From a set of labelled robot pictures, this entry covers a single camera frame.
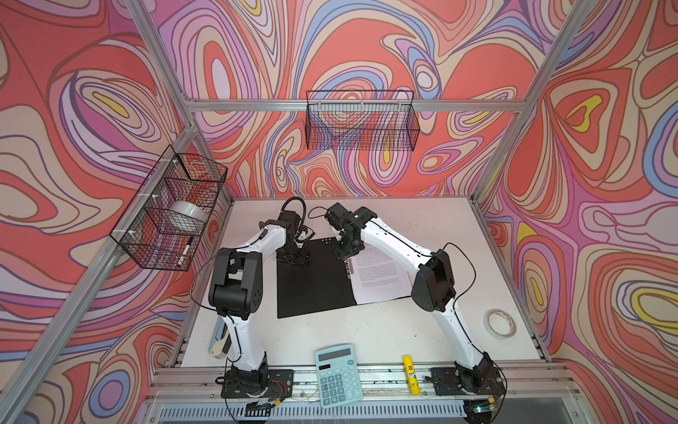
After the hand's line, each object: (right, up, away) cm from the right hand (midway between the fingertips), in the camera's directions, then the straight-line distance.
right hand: (345, 259), depth 91 cm
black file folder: (-8, -9, +3) cm, 13 cm away
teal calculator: (-2, -31, -17) cm, 35 cm away
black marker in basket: (-45, +4, -19) cm, 49 cm away
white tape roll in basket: (-44, +16, -17) cm, 50 cm away
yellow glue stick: (+19, -32, -19) cm, 41 cm away
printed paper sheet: (+12, -7, +4) cm, 14 cm away
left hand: (-16, -1, +6) cm, 17 cm away
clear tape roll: (+45, -20, -9) cm, 50 cm away
